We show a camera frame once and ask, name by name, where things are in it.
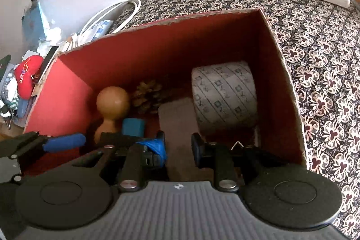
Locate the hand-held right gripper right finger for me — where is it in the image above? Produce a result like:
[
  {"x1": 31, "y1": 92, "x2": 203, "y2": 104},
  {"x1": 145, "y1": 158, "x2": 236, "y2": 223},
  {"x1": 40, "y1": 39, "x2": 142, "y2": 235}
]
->
[{"x1": 191, "y1": 132, "x2": 287, "y2": 192}]

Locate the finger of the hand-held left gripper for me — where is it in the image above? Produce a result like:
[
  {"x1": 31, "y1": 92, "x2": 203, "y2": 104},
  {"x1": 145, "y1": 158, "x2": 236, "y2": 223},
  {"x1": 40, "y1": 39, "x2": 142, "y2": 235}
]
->
[{"x1": 0, "y1": 132, "x2": 87, "y2": 159}]

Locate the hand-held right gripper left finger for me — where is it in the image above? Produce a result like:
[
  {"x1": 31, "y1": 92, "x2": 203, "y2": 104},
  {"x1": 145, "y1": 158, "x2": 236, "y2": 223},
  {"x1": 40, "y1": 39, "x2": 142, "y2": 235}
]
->
[{"x1": 72, "y1": 130, "x2": 170, "y2": 192}]

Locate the white tube with blue cap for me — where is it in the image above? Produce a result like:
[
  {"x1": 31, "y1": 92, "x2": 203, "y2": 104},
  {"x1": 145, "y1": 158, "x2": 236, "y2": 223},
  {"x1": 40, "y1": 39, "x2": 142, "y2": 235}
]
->
[{"x1": 122, "y1": 118, "x2": 146, "y2": 138}]

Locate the patterned tape roll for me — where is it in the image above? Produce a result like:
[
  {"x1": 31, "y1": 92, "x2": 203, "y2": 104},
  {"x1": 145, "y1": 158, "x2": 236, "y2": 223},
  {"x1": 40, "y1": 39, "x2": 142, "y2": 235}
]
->
[{"x1": 191, "y1": 61, "x2": 259, "y2": 136}]

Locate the red cardboard box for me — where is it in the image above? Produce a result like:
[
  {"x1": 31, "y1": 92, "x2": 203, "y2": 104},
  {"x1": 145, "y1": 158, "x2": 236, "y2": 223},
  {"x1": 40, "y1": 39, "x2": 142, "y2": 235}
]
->
[{"x1": 21, "y1": 8, "x2": 308, "y2": 176}]

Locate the pine cone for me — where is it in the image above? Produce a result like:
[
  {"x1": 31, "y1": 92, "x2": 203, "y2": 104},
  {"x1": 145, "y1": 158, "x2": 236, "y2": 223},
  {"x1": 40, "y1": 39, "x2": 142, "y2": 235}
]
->
[{"x1": 132, "y1": 80, "x2": 166, "y2": 115}]

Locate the wooden gourd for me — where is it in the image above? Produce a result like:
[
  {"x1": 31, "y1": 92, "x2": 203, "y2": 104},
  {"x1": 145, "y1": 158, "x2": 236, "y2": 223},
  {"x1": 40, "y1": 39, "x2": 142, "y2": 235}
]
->
[{"x1": 94, "y1": 86, "x2": 130, "y2": 145}]

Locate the red cap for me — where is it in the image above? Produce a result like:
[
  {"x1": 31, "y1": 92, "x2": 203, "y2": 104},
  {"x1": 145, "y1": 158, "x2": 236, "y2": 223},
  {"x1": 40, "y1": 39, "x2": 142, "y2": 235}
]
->
[{"x1": 15, "y1": 55, "x2": 44, "y2": 101}]

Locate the pile of clothes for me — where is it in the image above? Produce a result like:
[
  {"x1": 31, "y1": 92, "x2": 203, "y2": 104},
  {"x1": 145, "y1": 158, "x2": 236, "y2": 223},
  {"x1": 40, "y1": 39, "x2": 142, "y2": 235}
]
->
[{"x1": 0, "y1": 54, "x2": 29, "y2": 128}]

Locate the dark phone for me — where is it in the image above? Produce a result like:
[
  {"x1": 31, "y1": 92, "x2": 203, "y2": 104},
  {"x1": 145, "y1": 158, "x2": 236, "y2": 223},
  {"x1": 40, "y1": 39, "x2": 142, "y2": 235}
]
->
[{"x1": 39, "y1": 45, "x2": 60, "y2": 77}]

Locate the white crumpled tissue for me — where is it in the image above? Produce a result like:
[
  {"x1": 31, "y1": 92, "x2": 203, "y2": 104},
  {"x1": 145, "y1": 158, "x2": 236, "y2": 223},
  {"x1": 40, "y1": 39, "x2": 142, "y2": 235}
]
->
[{"x1": 36, "y1": 28, "x2": 62, "y2": 55}]

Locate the blue and white packet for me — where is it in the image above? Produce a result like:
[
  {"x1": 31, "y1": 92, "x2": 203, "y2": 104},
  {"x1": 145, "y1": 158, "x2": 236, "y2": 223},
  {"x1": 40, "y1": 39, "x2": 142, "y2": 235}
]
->
[{"x1": 88, "y1": 20, "x2": 114, "y2": 41}]

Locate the blue box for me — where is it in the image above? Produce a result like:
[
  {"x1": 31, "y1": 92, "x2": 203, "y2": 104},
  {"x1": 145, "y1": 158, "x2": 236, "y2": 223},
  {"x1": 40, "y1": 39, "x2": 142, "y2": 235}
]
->
[{"x1": 22, "y1": 0, "x2": 51, "y2": 42}]

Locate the white coiled cable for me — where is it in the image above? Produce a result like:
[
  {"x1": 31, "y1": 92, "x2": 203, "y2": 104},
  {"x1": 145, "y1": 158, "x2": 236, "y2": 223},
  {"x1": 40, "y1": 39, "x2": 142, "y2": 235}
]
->
[{"x1": 80, "y1": 0, "x2": 142, "y2": 38}]

